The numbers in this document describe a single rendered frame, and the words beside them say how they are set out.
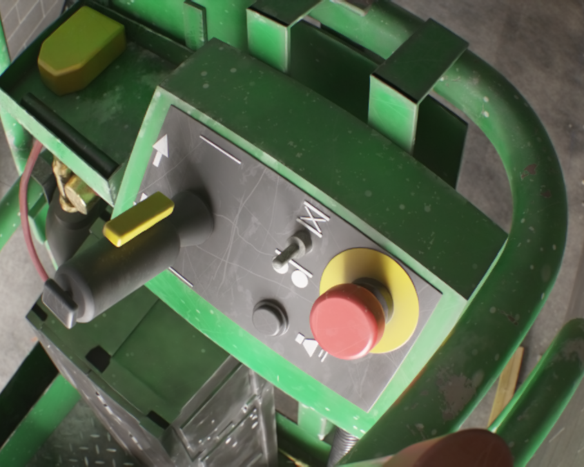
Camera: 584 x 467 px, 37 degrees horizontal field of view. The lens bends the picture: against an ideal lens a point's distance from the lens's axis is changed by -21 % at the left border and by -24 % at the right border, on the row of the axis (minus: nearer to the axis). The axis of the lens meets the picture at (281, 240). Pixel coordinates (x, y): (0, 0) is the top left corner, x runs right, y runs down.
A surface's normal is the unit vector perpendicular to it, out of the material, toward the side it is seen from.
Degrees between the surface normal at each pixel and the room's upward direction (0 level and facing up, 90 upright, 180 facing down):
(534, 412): 9
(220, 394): 90
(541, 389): 27
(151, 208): 32
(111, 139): 0
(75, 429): 0
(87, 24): 0
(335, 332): 58
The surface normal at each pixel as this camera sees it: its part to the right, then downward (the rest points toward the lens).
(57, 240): -0.50, 0.40
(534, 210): -0.44, -0.50
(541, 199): -0.16, -0.45
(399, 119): -0.63, 0.70
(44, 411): 0.78, 0.56
